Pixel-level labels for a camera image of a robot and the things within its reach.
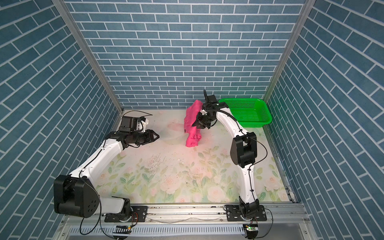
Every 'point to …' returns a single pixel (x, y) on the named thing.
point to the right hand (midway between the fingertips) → (194, 125)
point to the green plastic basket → (248, 112)
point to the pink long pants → (194, 136)
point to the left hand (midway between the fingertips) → (160, 136)
